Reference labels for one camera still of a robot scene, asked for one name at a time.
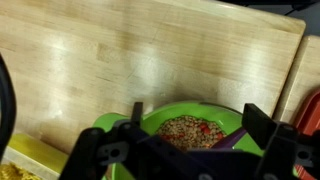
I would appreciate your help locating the yellow plastic container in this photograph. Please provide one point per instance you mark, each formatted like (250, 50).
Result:
(40, 153)

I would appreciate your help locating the lentil food in bowl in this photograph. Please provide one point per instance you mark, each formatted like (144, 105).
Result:
(186, 130)

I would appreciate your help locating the purple spoon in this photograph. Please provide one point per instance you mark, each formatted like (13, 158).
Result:
(230, 140)

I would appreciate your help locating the green bowl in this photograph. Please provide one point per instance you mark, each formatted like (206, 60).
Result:
(213, 113)

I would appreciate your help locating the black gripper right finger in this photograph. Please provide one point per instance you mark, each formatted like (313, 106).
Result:
(276, 143)

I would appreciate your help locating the yellow cloth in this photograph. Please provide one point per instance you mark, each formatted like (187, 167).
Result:
(13, 172)

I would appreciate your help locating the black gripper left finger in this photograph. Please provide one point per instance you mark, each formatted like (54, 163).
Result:
(100, 150)

